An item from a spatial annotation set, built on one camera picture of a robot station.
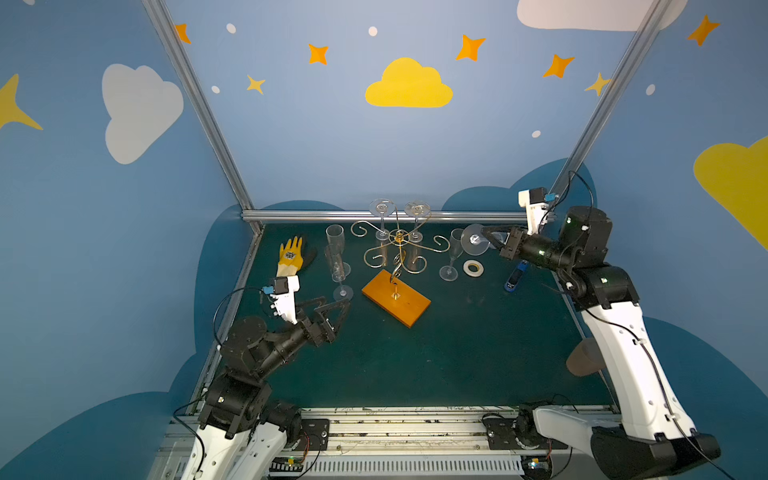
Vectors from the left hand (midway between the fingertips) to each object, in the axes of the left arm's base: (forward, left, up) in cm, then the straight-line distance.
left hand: (335, 298), depth 62 cm
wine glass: (+31, +6, -15) cm, 35 cm away
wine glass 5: (+28, -19, 0) cm, 34 cm away
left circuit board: (-26, +12, -35) cm, 46 cm away
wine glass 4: (+28, -9, +1) cm, 30 cm away
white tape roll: (+32, -45, -33) cm, 64 cm away
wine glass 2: (+22, +4, -19) cm, 29 cm away
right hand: (+14, -33, +9) cm, 36 cm away
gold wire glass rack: (+19, -15, -32) cm, 40 cm away
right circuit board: (-26, -49, -36) cm, 66 cm away
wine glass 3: (+31, -34, -33) cm, 57 cm away
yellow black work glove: (+35, +23, -30) cm, 52 cm away
